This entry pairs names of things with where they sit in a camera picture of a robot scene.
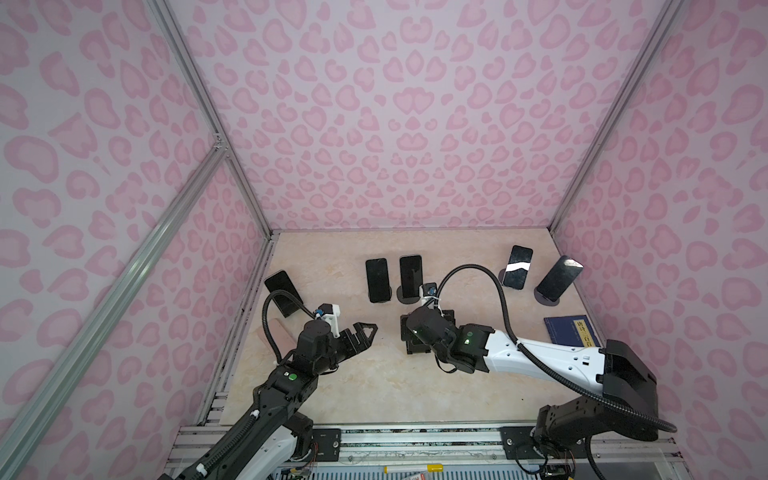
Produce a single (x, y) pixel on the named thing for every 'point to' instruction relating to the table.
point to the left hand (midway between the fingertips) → (369, 328)
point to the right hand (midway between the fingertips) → (415, 316)
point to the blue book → (572, 330)
